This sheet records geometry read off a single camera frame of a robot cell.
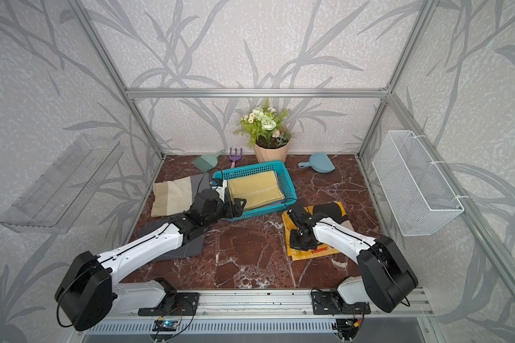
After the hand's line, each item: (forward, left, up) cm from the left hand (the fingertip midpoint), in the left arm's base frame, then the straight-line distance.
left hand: (239, 201), depth 83 cm
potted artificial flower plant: (+29, -9, +14) cm, 33 cm away
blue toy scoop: (+36, -40, -16) cm, 56 cm away
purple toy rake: (+39, +8, -16) cm, 43 cm away
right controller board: (-39, -39, -16) cm, 57 cm away
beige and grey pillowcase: (+11, +34, -15) cm, 39 cm away
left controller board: (-39, +23, -17) cm, 48 cm away
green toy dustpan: (+34, +22, -15) cm, 44 cm away
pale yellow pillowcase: (+14, -7, -13) cm, 20 cm away
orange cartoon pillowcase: (+3, -42, -13) cm, 44 cm away
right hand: (-12, -23, -14) cm, 29 cm away
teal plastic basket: (+16, -19, -8) cm, 26 cm away
